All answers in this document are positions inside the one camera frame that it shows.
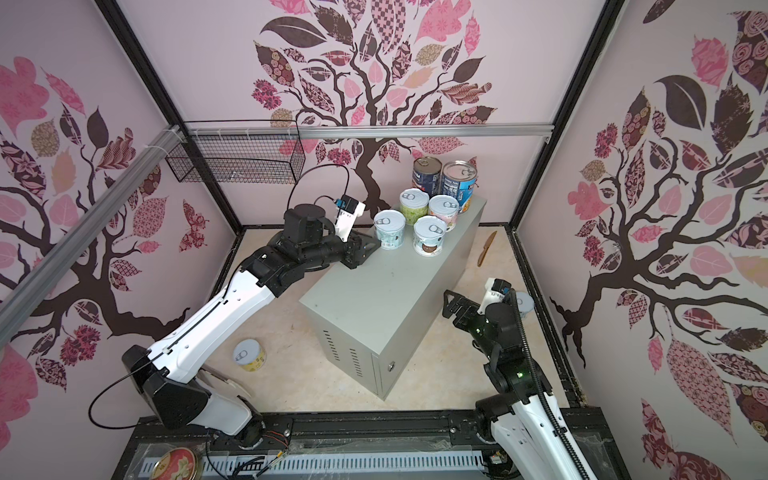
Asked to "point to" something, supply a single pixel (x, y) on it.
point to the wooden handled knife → (485, 248)
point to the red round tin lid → (177, 464)
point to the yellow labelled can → (250, 355)
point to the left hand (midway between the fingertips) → (375, 245)
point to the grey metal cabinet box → (368, 321)
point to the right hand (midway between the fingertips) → (458, 295)
